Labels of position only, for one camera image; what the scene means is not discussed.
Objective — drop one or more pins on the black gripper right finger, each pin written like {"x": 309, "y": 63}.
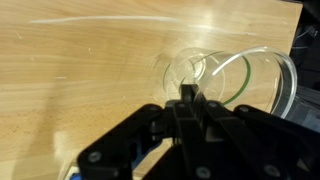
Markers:
{"x": 260, "y": 140}

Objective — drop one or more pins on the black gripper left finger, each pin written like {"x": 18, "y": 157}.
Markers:
{"x": 116, "y": 146}

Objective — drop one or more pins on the clear plastic cup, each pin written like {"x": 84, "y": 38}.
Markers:
{"x": 233, "y": 83}

